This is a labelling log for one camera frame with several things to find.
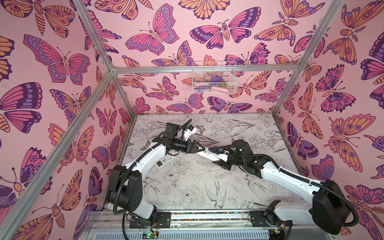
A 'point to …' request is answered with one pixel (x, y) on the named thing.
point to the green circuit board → (150, 234)
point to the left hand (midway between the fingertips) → (202, 148)
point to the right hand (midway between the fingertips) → (216, 153)
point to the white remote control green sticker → (214, 156)
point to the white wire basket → (214, 77)
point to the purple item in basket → (218, 79)
